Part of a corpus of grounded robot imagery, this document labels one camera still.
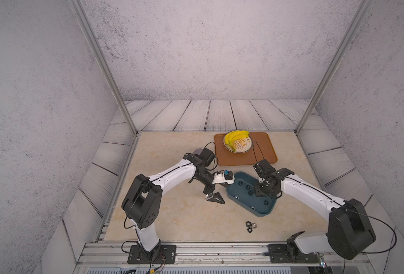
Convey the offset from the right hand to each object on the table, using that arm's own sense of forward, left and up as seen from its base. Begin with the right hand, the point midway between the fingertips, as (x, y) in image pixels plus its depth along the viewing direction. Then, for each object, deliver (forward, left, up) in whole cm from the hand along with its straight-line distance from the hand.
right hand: (261, 190), depth 86 cm
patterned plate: (+38, +7, -6) cm, 39 cm away
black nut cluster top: (-14, +7, -7) cm, 17 cm away
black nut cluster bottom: (-17, +7, -6) cm, 19 cm away
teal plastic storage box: (+3, +8, -7) cm, 11 cm away
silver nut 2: (-1, +12, -5) cm, 13 cm away
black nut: (+5, +5, -6) cm, 9 cm away
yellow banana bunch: (+38, +11, 0) cm, 39 cm away
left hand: (-4, +18, +6) cm, 19 cm away
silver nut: (+8, +9, -6) cm, 13 cm away
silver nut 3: (-4, -3, -6) cm, 8 cm away
